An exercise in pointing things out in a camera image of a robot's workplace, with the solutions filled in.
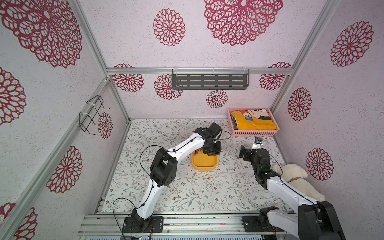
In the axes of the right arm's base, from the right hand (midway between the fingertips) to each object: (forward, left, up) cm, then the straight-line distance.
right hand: (249, 144), depth 86 cm
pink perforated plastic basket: (+18, -6, -12) cm, 22 cm away
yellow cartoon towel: (+28, -11, -8) cm, 31 cm away
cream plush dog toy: (-15, -24, -8) cm, 29 cm away
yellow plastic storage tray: (-4, +26, -15) cm, 30 cm away
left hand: (-3, +17, -5) cm, 18 cm away
